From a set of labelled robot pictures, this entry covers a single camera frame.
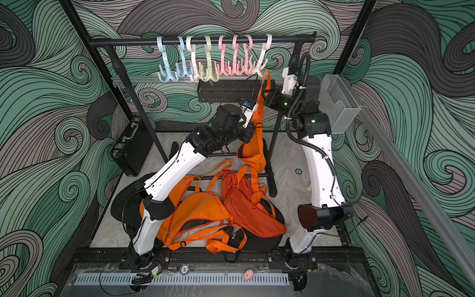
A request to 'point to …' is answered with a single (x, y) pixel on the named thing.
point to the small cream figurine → (309, 187)
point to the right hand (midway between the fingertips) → (259, 91)
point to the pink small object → (248, 275)
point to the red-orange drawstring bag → (245, 213)
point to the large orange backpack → (198, 212)
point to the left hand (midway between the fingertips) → (254, 120)
